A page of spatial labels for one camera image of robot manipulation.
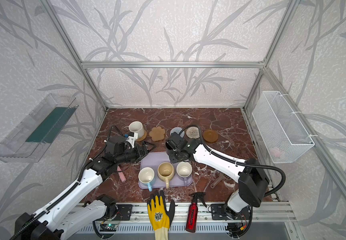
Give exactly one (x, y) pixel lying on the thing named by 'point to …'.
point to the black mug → (170, 151)
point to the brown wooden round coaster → (210, 135)
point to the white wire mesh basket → (285, 137)
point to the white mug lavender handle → (184, 169)
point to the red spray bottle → (191, 221)
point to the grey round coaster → (178, 130)
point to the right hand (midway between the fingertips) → (173, 152)
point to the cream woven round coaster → (192, 132)
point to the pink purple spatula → (121, 174)
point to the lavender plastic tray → (156, 171)
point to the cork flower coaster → (157, 134)
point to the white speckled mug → (137, 127)
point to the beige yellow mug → (166, 172)
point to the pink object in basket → (276, 152)
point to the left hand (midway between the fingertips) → (154, 146)
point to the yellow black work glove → (160, 218)
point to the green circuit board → (108, 227)
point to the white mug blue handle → (146, 175)
